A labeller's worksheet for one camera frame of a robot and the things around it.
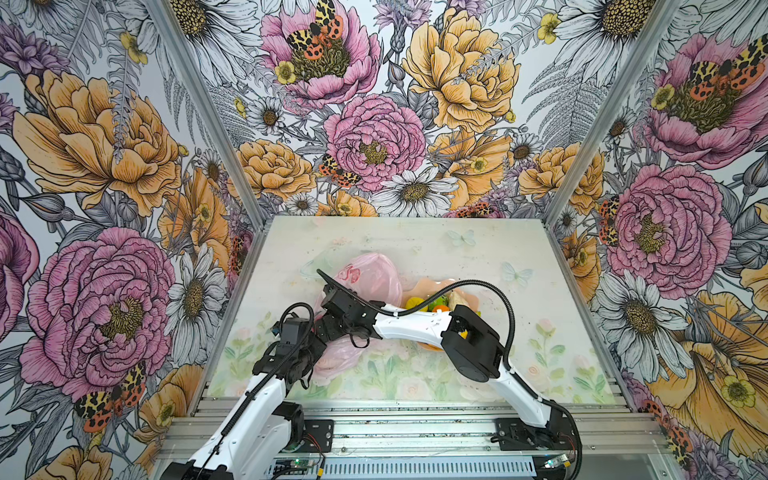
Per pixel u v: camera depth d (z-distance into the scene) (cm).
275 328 79
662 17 72
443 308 58
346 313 71
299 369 70
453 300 92
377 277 97
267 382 55
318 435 75
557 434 64
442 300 91
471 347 56
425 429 76
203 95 86
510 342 55
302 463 71
